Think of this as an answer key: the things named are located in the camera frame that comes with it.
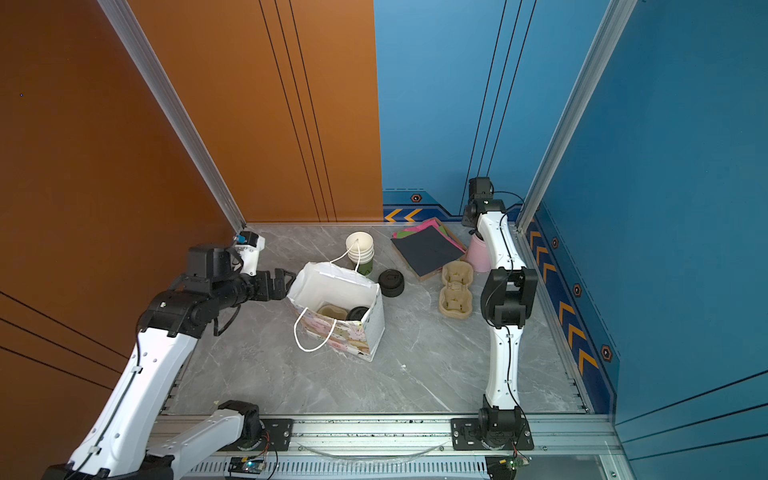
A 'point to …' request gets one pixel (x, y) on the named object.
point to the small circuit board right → (504, 467)
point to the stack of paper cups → (359, 247)
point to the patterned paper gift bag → (341, 306)
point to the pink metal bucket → (478, 255)
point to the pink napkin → (425, 225)
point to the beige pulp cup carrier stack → (456, 294)
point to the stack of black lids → (391, 282)
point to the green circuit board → (245, 465)
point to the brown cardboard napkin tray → (424, 276)
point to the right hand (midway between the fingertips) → (477, 217)
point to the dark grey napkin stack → (427, 250)
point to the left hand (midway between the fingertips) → (279, 271)
